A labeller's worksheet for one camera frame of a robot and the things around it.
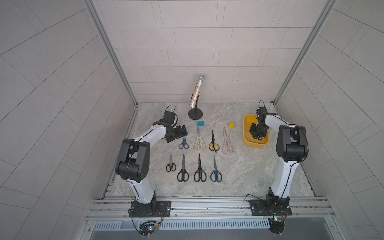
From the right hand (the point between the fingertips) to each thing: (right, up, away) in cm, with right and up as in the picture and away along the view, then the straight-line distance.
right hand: (252, 132), depth 102 cm
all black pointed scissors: (-36, -22, -19) cm, 47 cm away
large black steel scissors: (-46, -22, -20) cm, 54 cm away
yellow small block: (-15, +5, 0) cm, 16 cm away
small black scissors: (-53, -17, -17) cm, 58 cm away
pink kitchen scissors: (-19, -8, -8) cm, 22 cm away
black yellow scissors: (-28, -8, -8) cm, 30 cm away
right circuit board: (-1, -39, -33) cm, 51 cm away
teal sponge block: (-36, +6, +2) cm, 36 cm away
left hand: (-47, 0, -7) cm, 47 cm away
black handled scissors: (+2, -3, -6) cm, 7 cm away
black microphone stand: (-40, +13, +7) cm, 42 cm away
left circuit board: (-60, -38, -36) cm, 79 cm away
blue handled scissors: (-47, -7, -8) cm, 48 cm away
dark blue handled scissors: (-27, -22, -20) cm, 40 cm away
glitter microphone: (-39, +27, -8) cm, 48 cm away
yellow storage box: (-6, -4, -10) cm, 13 cm away
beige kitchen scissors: (-37, -6, -8) cm, 38 cm away
